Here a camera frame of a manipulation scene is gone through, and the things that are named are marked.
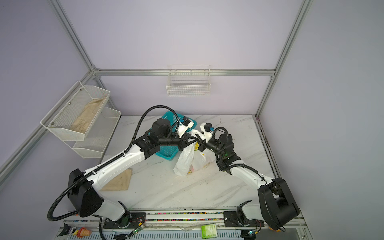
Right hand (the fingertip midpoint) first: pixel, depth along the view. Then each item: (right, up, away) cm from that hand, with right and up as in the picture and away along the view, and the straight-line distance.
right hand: (192, 133), depth 75 cm
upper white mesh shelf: (-64, +10, +4) cm, 65 cm away
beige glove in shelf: (-58, +5, +1) cm, 58 cm away
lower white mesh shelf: (-60, -5, +16) cm, 62 cm away
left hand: (+2, -3, -4) cm, 5 cm away
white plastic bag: (0, -13, 0) cm, 13 cm away
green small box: (+8, -46, -6) cm, 47 cm away
